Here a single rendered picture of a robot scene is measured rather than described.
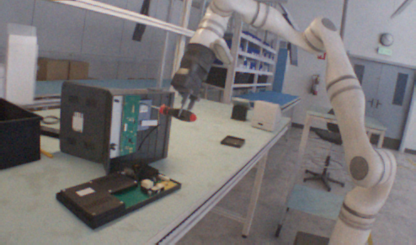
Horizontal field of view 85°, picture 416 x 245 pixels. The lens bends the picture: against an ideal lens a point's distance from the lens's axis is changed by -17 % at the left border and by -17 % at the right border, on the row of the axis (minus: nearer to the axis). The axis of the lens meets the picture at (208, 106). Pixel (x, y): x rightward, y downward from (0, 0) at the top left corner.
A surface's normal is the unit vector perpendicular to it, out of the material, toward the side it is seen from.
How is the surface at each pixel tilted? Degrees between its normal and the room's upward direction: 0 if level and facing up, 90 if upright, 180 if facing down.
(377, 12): 90
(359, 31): 90
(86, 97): 90
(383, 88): 90
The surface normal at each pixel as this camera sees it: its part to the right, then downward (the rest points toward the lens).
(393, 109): -0.43, 0.08
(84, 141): -0.16, 0.14
